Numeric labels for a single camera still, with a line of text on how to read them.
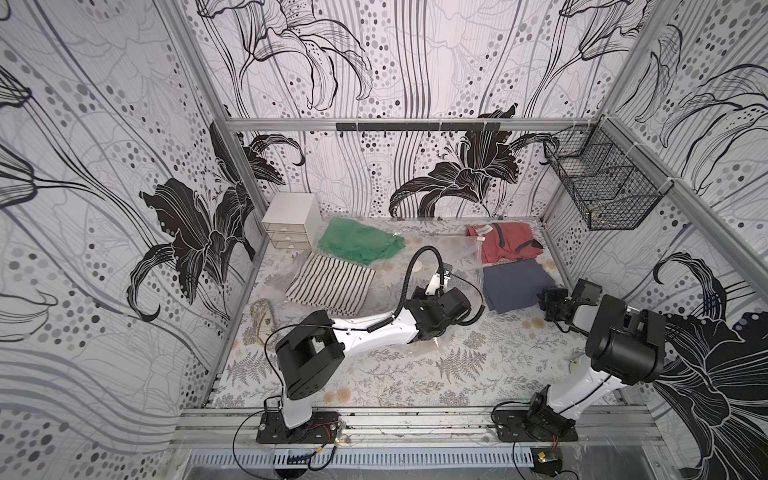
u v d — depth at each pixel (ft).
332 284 3.25
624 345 1.57
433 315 2.03
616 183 2.90
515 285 3.14
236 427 2.45
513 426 2.35
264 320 2.90
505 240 3.58
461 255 3.58
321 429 2.38
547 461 2.31
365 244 3.50
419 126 2.99
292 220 3.35
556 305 2.78
